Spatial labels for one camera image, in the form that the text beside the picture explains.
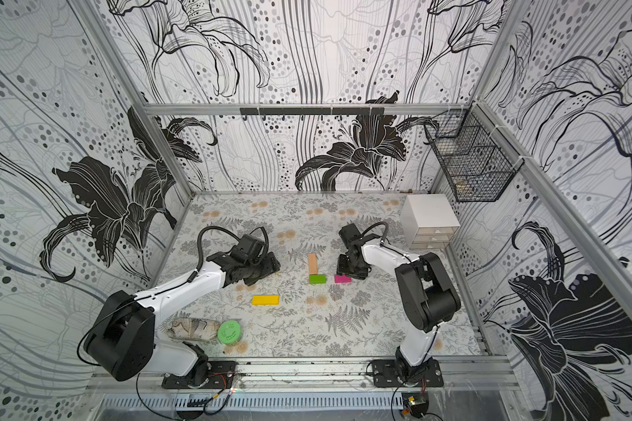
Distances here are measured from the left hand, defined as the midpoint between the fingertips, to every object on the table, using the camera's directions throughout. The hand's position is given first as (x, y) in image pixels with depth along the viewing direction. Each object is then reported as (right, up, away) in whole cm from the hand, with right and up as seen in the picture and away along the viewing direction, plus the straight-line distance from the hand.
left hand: (275, 272), depth 88 cm
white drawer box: (+53, +18, +3) cm, 56 cm away
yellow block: (-3, -9, 0) cm, 10 cm away
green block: (+15, -3, +5) cm, 16 cm away
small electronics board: (+42, -32, -18) cm, 56 cm away
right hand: (+25, -1, +7) cm, 26 cm away
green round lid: (-12, -15, -11) cm, 22 cm away
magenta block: (+23, -2, -2) cm, 23 cm away
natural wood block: (+12, +1, +8) cm, 15 cm away
